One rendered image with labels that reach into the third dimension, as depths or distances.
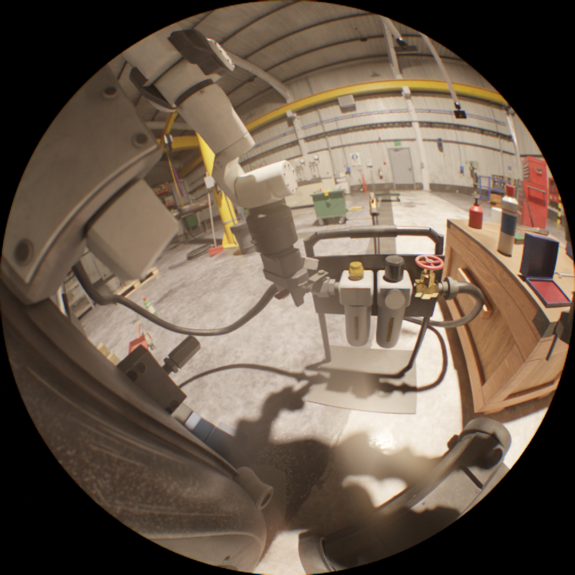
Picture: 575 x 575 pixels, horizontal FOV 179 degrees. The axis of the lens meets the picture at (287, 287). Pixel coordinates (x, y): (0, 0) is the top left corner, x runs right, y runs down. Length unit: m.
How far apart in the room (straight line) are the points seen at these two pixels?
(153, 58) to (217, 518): 0.44
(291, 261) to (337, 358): 0.59
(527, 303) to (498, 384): 0.25
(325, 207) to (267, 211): 2.67
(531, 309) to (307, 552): 0.73
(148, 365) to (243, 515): 0.16
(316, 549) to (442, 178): 10.88
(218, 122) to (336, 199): 2.72
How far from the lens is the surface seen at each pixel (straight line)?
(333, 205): 2.96
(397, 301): 0.44
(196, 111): 0.30
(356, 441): 0.70
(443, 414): 0.80
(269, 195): 0.32
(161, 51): 0.33
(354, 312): 0.48
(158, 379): 0.21
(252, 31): 9.64
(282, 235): 0.33
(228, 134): 0.30
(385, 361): 0.84
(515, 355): 0.63
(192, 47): 0.32
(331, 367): 0.82
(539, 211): 3.62
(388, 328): 0.51
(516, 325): 0.63
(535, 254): 0.69
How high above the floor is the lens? 0.69
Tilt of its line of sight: 29 degrees down
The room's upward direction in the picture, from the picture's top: 16 degrees counter-clockwise
